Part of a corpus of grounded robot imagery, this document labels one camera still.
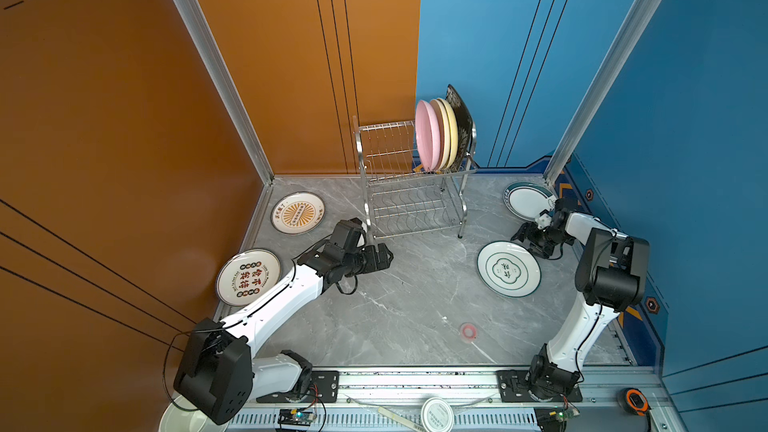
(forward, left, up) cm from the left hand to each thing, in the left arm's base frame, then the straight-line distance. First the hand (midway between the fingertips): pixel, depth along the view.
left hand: (382, 256), depth 83 cm
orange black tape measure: (-32, -59, -9) cm, 68 cm away
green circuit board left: (-36, +20, -14) cm, 43 cm away
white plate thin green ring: (+3, -40, -12) cm, 42 cm away
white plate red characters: (-1, +42, -12) cm, 44 cm away
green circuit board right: (-35, -41, -13) cm, 56 cm away
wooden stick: (-36, -5, -13) cm, 39 cm away
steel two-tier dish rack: (+28, -5, -6) cm, 29 cm away
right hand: (+12, -45, -10) cm, 48 cm away
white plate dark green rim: (+34, -55, -14) cm, 66 cm away
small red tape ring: (-15, -25, -12) cm, 31 cm away
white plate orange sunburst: (+25, +32, -13) cm, 43 cm away
